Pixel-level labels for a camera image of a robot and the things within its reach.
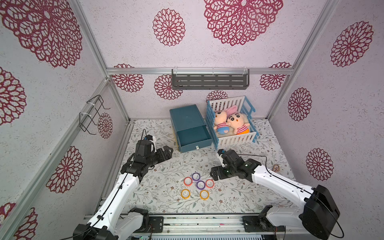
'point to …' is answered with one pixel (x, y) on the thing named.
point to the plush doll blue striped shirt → (221, 125)
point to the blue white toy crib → (243, 106)
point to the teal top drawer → (193, 138)
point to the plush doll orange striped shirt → (236, 121)
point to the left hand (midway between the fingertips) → (167, 153)
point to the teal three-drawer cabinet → (185, 117)
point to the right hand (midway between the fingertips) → (220, 173)
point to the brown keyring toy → (276, 168)
